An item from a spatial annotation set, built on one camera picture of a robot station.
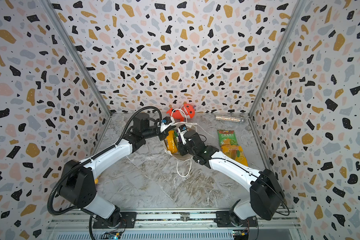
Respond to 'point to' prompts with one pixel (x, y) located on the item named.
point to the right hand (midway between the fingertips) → (177, 139)
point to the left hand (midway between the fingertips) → (174, 122)
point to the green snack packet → (227, 137)
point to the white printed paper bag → (185, 158)
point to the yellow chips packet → (235, 152)
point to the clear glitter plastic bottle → (230, 118)
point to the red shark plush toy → (186, 110)
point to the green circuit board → (112, 235)
